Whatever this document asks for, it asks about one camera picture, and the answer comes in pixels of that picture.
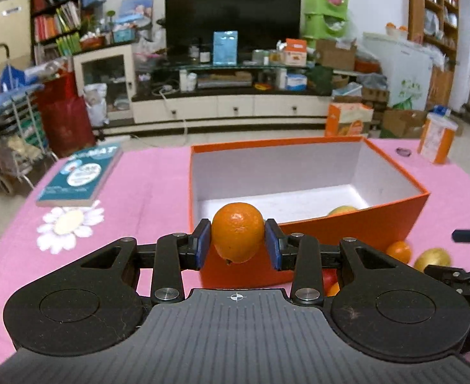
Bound brown cardboard box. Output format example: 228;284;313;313
315;39;357;71

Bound white floor air conditioner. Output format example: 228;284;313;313
0;0;32;69

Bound white tv stand cabinet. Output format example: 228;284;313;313
131;91;334;126

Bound small white glass cabinet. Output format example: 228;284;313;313
74;44;136;121

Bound orange white canister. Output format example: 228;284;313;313
417;112;458;165

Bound blue paper package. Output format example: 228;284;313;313
213;31;238;66

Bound white refrigerator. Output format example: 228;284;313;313
363;32;433;111

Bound wire trolley cart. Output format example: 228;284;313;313
0;44;57;192

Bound red cherry tomato middle right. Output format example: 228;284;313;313
323;269;340;296

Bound dark bookshelf with books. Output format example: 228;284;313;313
30;0;82;65

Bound teal book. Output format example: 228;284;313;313
36;143;123;207

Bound orange cardboard box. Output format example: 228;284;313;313
188;135;431;290

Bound orange white medicine box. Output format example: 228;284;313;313
284;38;307;67

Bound yellow passion fruit large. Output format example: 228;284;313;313
414;248;451;272

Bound small orange fruit right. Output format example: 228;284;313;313
385;241;412;264

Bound yellow passion fruit small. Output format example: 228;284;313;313
327;205;358;217

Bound black television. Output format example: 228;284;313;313
165;0;301;56

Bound orange white carton on floor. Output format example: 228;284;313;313
324;102;374;137

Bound red gift bag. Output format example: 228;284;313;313
36;72;95;158

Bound wooden shelf unit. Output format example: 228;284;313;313
407;0;461;63

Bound large orange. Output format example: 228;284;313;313
212;202;264;264

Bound green plastic stacking rack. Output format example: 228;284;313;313
303;0;350;49

